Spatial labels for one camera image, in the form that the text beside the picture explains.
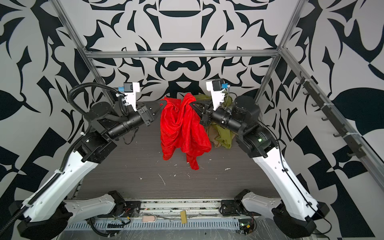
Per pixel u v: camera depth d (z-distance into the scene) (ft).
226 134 2.99
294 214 1.24
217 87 1.42
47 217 1.27
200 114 1.67
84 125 3.08
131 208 2.39
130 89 1.50
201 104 1.60
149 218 2.30
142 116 1.49
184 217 2.34
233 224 2.34
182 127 1.88
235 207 2.20
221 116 1.50
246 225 2.33
